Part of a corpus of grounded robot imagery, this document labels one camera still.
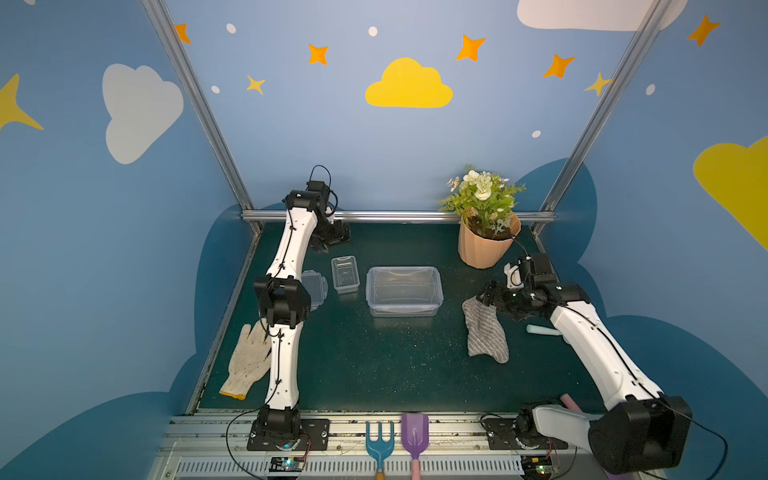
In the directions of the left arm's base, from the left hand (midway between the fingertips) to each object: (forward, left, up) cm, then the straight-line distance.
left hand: (346, 242), depth 94 cm
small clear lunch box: (+1, +2, -18) cm, 18 cm away
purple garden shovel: (-51, -22, -16) cm, 58 cm away
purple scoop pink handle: (-42, -62, -14) cm, 77 cm away
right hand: (-18, -44, -1) cm, 47 cm away
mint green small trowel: (-21, -58, -13) cm, 63 cm away
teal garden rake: (-54, -13, -15) cm, 57 cm away
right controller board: (-56, -51, -17) cm, 78 cm away
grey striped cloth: (-24, -44, -12) cm, 51 cm away
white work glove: (-32, +27, -17) cm, 45 cm away
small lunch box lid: (-5, +12, -18) cm, 22 cm away
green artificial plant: (+9, -42, +11) cm, 45 cm away
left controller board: (-57, +10, -17) cm, 60 cm away
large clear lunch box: (-8, -19, -16) cm, 26 cm away
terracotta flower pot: (+3, -44, -1) cm, 44 cm away
